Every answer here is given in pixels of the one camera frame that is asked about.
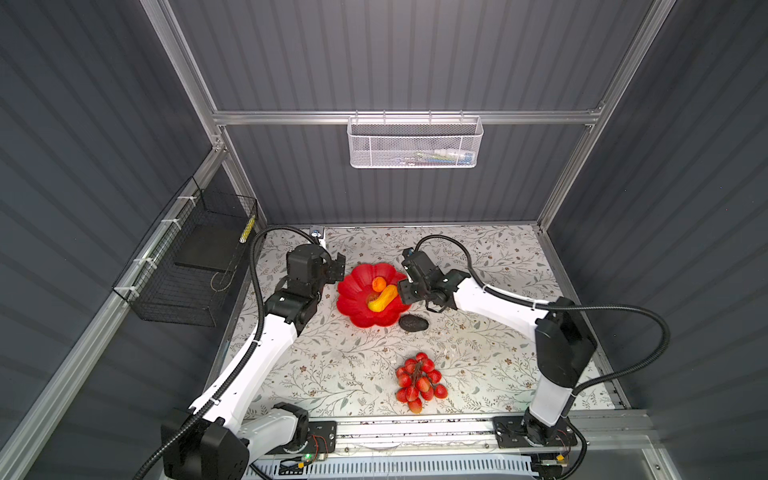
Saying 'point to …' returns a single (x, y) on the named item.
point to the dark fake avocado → (412, 323)
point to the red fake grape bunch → (418, 380)
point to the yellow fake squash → (389, 293)
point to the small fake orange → (379, 284)
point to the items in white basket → (438, 157)
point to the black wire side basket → (185, 270)
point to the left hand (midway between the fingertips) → (318, 253)
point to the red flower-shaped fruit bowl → (353, 291)
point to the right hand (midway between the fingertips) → (408, 288)
